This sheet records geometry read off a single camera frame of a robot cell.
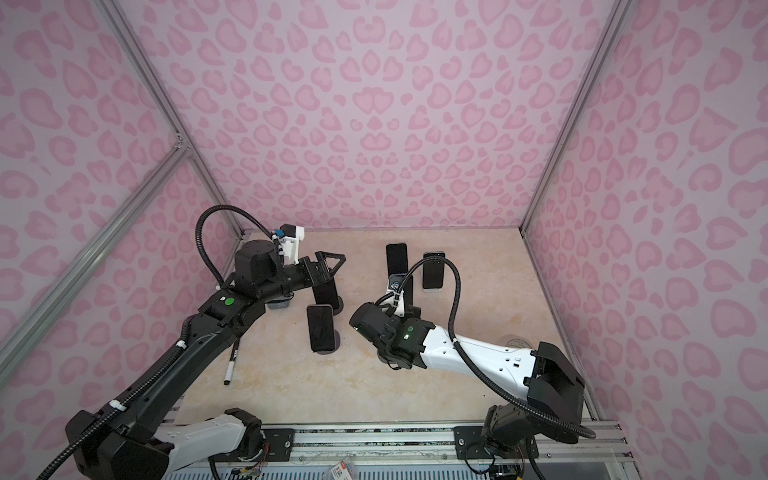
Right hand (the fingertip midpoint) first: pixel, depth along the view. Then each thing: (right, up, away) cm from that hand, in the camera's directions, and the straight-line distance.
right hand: (386, 310), depth 80 cm
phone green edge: (-19, -4, +6) cm, 20 cm away
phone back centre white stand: (+3, +14, +24) cm, 27 cm away
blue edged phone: (+5, +8, -15) cm, 17 cm away
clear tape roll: (+37, -10, +7) cm, 39 cm away
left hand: (-11, +13, -9) cm, 20 cm away
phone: (-19, +2, +14) cm, 24 cm away
